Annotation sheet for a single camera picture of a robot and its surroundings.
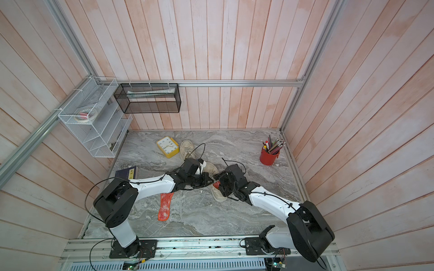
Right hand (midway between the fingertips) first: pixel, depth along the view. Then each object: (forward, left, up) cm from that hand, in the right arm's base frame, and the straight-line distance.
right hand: (213, 178), depth 85 cm
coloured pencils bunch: (+19, -34, +2) cm, 39 cm away
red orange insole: (0, -2, -6) cm, 6 cm away
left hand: (-1, 0, -3) cm, 3 cm away
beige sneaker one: (+19, +16, -1) cm, 25 cm away
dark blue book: (+6, +48, -6) cm, 49 cm away
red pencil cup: (+17, -32, -5) cm, 36 cm away
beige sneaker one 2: (+9, +1, -5) cm, 10 cm away
